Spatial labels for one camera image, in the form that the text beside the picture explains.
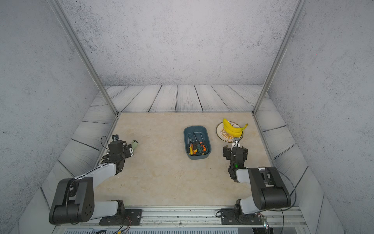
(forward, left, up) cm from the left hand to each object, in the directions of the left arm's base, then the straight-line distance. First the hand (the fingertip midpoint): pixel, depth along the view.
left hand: (123, 147), depth 92 cm
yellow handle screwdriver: (-1, -42, -3) cm, 42 cm away
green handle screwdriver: (-1, -47, -2) cm, 48 cm away
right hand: (-1, -70, 0) cm, 70 cm away
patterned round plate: (+14, -65, -7) cm, 66 cm away
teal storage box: (+17, -47, -5) cm, 50 cm away
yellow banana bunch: (+13, -73, -3) cm, 75 cm away
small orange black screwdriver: (-1, -51, -2) cm, 51 cm away
